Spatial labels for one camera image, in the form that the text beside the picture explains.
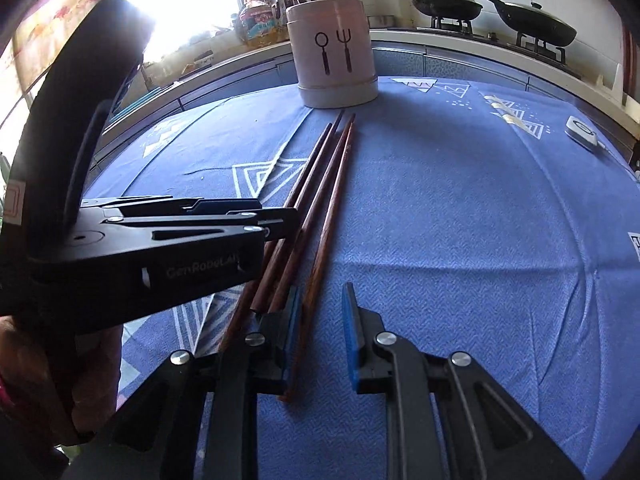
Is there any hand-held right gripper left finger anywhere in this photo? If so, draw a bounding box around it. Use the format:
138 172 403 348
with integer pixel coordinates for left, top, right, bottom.
60 285 304 480

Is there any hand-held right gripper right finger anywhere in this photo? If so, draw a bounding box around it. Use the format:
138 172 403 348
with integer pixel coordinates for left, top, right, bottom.
341 282 586 480

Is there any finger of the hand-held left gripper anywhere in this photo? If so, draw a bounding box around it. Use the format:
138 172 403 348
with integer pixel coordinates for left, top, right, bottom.
81 197 264 219
102 206 301 242

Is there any white ceramic utensil holder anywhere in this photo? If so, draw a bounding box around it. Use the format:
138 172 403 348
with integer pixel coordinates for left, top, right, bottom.
286 0 379 109

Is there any person's left hand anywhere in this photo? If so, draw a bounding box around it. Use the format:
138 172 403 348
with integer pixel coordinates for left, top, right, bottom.
0 316 123 448

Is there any patterned window covering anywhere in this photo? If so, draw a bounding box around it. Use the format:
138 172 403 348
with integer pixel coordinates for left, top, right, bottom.
10 0 96 81

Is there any blue printed tablecloth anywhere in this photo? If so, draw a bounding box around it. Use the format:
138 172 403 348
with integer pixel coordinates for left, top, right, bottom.
82 76 640 480

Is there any kitchen window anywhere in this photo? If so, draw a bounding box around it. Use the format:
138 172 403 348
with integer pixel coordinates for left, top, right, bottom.
100 0 241 61

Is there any cooking oil bottle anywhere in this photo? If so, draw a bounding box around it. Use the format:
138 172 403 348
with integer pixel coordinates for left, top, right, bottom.
237 0 291 51

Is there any yellow tape strip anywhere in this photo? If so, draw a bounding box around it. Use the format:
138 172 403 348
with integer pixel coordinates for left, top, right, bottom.
482 94 526 126

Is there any black gas stove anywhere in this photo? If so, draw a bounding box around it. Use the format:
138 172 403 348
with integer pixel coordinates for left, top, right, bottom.
400 14 586 81

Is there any white square device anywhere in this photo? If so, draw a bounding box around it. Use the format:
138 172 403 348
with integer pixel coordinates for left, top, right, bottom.
565 116 601 153

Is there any lidded black frying pan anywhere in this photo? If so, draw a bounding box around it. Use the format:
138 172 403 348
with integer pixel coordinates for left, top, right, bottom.
463 0 578 48

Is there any white plastic rack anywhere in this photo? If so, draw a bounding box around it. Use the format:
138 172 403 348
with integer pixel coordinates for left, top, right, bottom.
607 66 640 109

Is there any lidded wok with steel handle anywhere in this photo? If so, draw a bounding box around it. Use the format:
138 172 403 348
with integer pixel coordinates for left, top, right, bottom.
367 0 484 22

